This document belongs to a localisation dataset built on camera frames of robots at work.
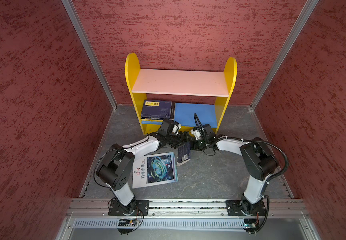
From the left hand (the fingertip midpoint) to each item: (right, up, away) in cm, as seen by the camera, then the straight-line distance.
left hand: (189, 143), depth 85 cm
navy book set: (-20, +21, +7) cm, 30 cm away
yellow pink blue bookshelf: (+2, +31, +36) cm, 48 cm away
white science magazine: (-22, -16, +2) cm, 27 cm away
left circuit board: (-32, -36, -14) cm, 50 cm away
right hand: (-2, -5, +6) cm, 8 cm away
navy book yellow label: (-4, -6, +1) cm, 7 cm away
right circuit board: (+28, -37, -15) cm, 49 cm away
